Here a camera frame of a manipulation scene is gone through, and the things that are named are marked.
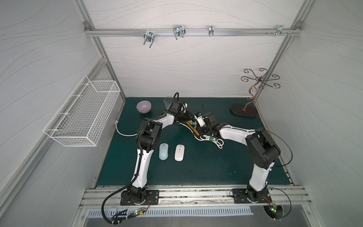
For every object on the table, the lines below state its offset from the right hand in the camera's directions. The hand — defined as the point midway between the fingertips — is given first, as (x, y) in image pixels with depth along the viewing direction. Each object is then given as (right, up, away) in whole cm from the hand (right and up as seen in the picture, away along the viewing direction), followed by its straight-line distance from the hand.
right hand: (198, 126), depth 96 cm
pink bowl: (-42, +14, +14) cm, 47 cm away
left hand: (-2, +5, +6) cm, 8 cm away
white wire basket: (-59, +5, -28) cm, 66 cm away
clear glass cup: (-23, +18, +17) cm, 35 cm away
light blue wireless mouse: (-23, -15, -8) cm, 29 cm away
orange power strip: (-6, +1, +5) cm, 8 cm away
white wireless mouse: (-13, -16, -8) cm, 22 cm away
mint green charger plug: (-4, +2, -2) cm, 5 cm away
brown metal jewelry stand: (+36, +11, +15) cm, 41 cm away
